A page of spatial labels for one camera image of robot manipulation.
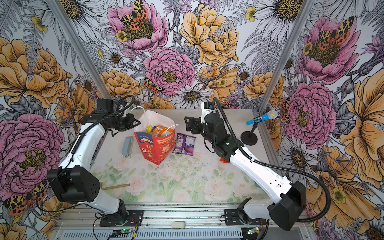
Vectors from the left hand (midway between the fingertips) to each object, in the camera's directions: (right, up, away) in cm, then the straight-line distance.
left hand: (140, 127), depth 81 cm
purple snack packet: (+22, -12, +18) cm, 31 cm away
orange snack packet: (+8, -2, +10) cm, 13 cm away
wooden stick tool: (-15, -33, +3) cm, 36 cm away
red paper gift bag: (+9, -12, 0) cm, 15 cm away
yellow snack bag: (+2, -1, +11) cm, 11 cm away
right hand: (+28, +2, -9) cm, 29 cm away
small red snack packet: (+47, -20, +11) cm, 52 cm away
